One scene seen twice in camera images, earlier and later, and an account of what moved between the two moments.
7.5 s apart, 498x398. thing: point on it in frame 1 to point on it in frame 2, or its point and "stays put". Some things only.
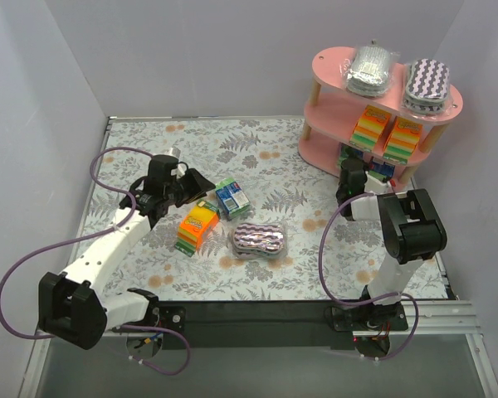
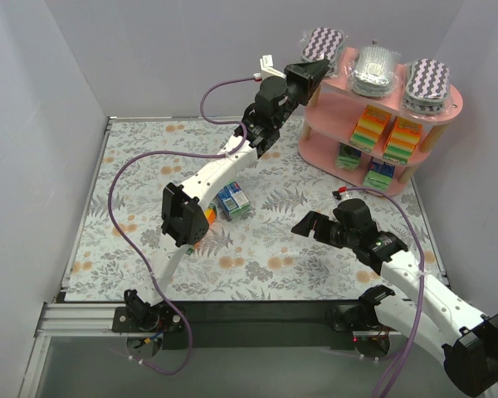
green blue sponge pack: (231, 196) stays put
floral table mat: (270, 229) stays put
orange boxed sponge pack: (368, 128) stays put
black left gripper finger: (195, 182) to (315, 68)
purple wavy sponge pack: (256, 241) to (324, 43)
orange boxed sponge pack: (402, 141) stays put
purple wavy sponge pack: (427, 87) stays put
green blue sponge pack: (381, 171) stays put
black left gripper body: (187, 188) to (300, 80)
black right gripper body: (348, 155) to (319, 231)
